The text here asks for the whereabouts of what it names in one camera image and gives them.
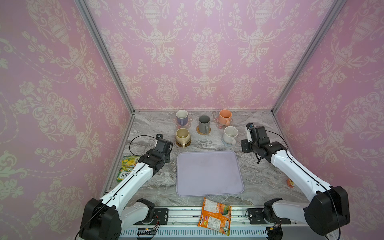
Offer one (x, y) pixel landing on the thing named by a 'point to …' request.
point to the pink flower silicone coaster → (189, 121)
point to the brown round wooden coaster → (186, 145)
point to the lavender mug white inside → (182, 117)
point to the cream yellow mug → (183, 136)
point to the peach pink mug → (225, 116)
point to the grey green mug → (204, 121)
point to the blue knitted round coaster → (228, 144)
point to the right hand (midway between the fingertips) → (247, 142)
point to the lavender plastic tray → (210, 172)
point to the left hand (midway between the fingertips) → (163, 153)
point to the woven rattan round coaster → (198, 131)
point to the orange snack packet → (215, 215)
